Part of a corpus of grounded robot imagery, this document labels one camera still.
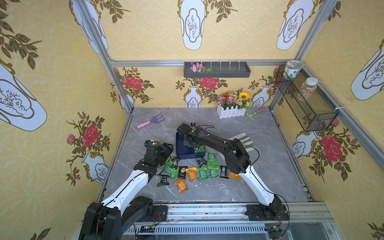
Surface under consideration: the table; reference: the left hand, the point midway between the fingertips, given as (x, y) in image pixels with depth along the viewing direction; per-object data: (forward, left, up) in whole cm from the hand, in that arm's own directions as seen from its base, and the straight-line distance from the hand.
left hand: (166, 147), depth 87 cm
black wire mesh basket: (+11, -81, +19) cm, 84 cm away
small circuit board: (-38, +7, -13) cm, 41 cm away
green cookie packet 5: (-6, -1, -9) cm, 11 cm away
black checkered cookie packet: (-16, +1, -9) cm, 19 cm away
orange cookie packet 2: (-20, -9, -9) cm, 23 cm away
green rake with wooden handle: (+32, -62, -10) cm, 71 cm away
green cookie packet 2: (-11, -4, -10) cm, 16 cm away
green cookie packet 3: (-12, -27, -9) cm, 30 cm away
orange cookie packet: (-12, -15, -9) cm, 22 cm away
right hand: (+12, -16, -10) cm, 23 cm away
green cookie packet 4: (-7, -27, -9) cm, 30 cm away
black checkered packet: (-6, -21, -8) cm, 23 cm away
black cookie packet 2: (-13, -33, -8) cm, 37 cm away
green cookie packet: (-14, -21, -9) cm, 27 cm away
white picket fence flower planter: (+32, -44, +3) cm, 54 cm away
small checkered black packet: (-6, -5, -9) cm, 12 cm away
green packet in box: (+2, -21, -8) cm, 23 cm away
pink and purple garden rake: (+31, +13, -12) cm, 36 cm away
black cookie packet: (-12, -9, -9) cm, 18 cm away
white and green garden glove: (+9, -52, -9) cm, 53 cm away
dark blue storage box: (+3, -11, -13) cm, 17 cm away
